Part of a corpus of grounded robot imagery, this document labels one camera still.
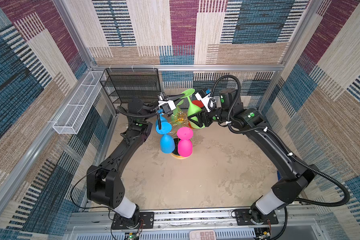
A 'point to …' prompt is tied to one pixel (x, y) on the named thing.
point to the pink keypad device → (202, 235)
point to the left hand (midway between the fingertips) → (184, 91)
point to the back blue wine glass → (162, 118)
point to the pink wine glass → (185, 144)
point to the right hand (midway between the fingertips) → (194, 116)
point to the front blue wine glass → (167, 141)
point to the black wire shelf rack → (123, 84)
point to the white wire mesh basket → (80, 104)
